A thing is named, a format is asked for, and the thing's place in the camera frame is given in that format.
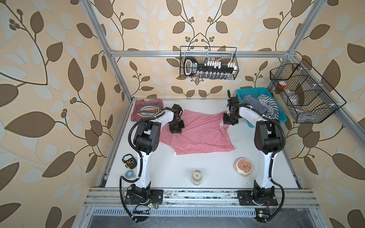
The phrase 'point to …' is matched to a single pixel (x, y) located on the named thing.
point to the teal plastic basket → (241, 93)
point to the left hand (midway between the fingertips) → (183, 130)
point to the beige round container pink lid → (243, 166)
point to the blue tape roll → (129, 174)
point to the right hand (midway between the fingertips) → (226, 123)
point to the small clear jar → (196, 177)
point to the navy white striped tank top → (263, 104)
